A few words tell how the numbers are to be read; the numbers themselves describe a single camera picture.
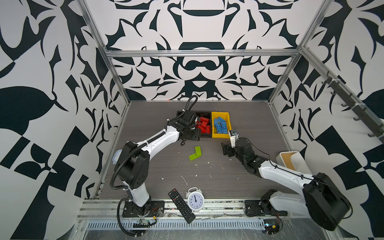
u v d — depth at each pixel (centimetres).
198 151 92
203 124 101
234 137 74
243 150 66
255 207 74
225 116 103
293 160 85
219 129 99
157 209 74
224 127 101
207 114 108
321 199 42
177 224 71
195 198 76
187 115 70
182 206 74
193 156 92
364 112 55
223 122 105
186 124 68
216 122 105
